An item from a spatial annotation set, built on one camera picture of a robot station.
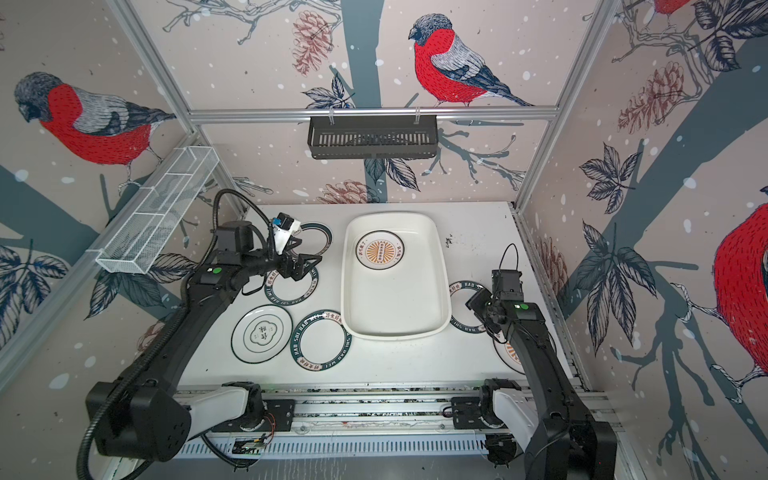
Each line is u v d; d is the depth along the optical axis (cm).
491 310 59
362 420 73
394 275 100
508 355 83
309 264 73
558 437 37
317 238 110
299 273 69
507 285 64
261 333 88
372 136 107
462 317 91
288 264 68
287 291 93
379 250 107
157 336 81
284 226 66
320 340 86
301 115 188
